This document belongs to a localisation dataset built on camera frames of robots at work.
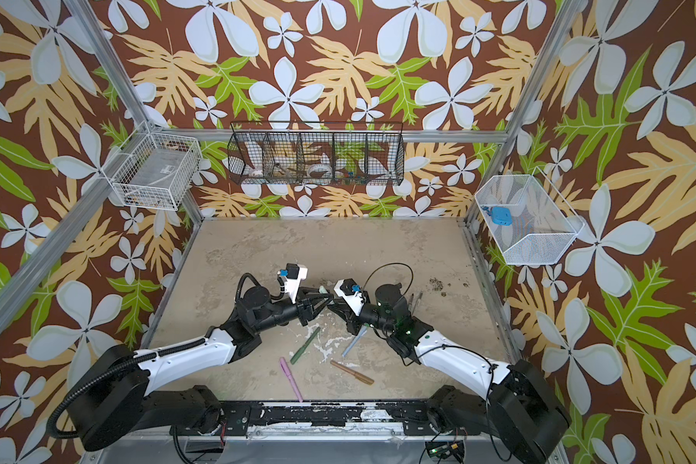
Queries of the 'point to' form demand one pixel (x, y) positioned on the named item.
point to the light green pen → (322, 290)
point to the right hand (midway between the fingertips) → (330, 304)
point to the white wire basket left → (159, 175)
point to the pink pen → (287, 370)
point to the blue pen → (359, 335)
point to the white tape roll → (320, 170)
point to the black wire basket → (321, 153)
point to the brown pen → (362, 378)
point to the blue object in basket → (502, 216)
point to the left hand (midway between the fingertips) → (329, 292)
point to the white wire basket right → (529, 219)
